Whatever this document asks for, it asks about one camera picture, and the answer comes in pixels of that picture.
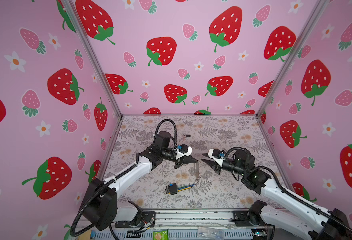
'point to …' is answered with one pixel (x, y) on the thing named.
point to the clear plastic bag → (212, 233)
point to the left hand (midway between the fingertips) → (196, 160)
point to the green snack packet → (160, 235)
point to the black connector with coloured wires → (173, 189)
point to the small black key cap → (187, 135)
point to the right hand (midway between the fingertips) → (202, 155)
